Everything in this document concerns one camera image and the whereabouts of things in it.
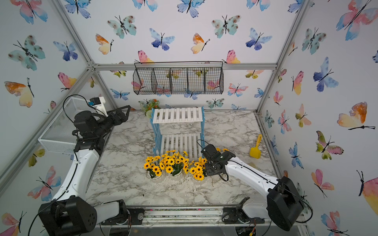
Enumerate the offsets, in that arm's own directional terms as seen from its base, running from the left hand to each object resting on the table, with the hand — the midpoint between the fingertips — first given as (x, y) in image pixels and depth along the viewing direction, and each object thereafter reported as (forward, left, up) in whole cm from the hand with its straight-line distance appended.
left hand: (125, 106), depth 73 cm
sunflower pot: (-25, -35, -20) cm, 47 cm away
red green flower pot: (+22, -1, -20) cm, 30 cm away
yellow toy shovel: (-6, -74, -37) cm, 83 cm away
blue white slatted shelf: (0, -32, -35) cm, 47 cm away
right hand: (-20, -44, -29) cm, 56 cm away
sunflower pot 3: (-21, -23, -21) cm, 37 cm away
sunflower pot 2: (-23, -14, -21) cm, 34 cm away
